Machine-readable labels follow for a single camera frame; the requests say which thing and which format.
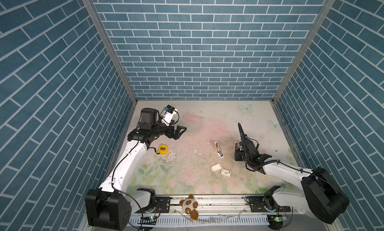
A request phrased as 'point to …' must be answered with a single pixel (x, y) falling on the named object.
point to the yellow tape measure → (163, 149)
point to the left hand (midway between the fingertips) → (179, 124)
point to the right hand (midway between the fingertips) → (235, 149)
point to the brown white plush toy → (190, 206)
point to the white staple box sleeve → (226, 172)
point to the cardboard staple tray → (216, 168)
